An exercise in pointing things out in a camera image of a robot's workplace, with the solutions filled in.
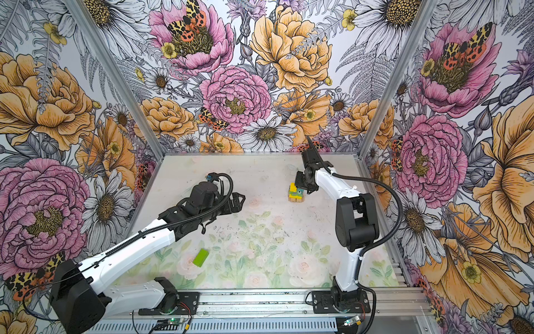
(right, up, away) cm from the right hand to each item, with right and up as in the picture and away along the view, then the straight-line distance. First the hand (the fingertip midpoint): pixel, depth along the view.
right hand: (301, 189), depth 95 cm
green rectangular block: (-42, -27, -10) cm, 51 cm away
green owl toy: (-1, -3, +4) cm, 5 cm away
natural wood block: (-2, -5, +4) cm, 7 cm away
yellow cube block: (-4, 0, +2) cm, 4 cm away
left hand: (-27, -5, -16) cm, 32 cm away
